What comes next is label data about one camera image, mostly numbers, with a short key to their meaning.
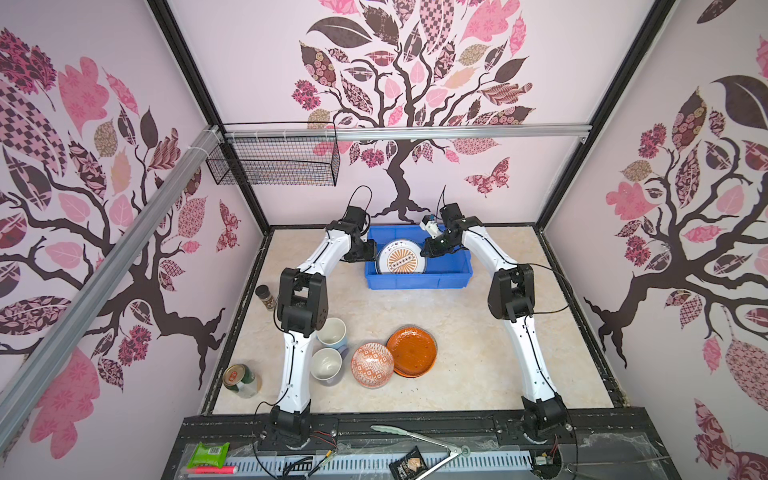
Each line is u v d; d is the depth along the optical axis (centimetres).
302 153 95
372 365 81
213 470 68
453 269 107
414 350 86
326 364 83
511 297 66
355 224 81
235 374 73
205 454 70
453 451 70
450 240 89
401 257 105
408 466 68
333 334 87
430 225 98
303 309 60
